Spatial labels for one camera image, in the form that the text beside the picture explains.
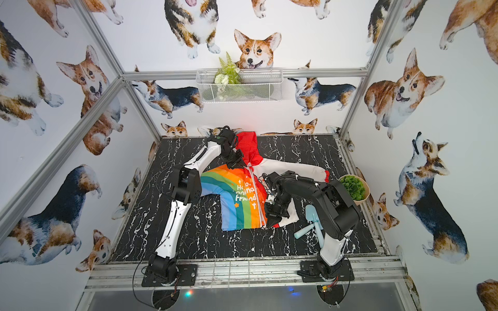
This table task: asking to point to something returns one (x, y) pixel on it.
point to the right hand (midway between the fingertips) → (266, 225)
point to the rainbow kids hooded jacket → (242, 191)
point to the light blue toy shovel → (312, 215)
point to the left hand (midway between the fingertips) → (251, 161)
